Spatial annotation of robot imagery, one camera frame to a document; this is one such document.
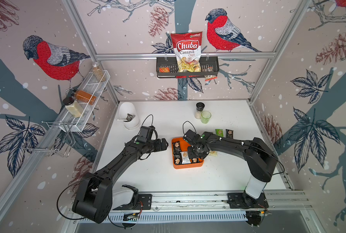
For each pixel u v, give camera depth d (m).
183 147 0.93
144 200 0.73
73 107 0.65
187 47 0.81
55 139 0.60
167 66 0.95
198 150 0.68
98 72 0.85
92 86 0.87
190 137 0.70
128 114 1.04
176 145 0.92
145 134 0.67
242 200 0.66
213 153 0.90
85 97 0.72
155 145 0.76
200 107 1.03
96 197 0.40
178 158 0.86
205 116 1.07
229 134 0.99
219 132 1.00
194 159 0.87
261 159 0.46
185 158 0.86
